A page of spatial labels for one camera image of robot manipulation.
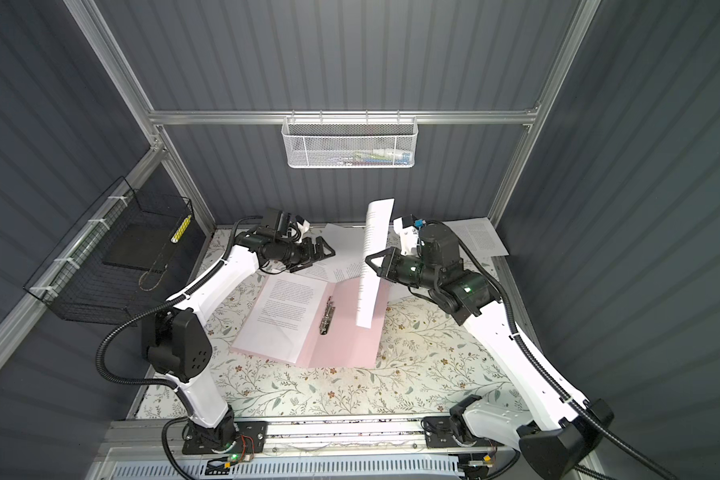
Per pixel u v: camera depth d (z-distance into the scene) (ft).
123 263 2.47
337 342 3.08
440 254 1.59
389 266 1.86
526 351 1.36
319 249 2.54
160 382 1.69
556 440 1.19
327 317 3.07
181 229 2.68
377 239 2.20
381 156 2.99
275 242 2.23
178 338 1.56
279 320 3.10
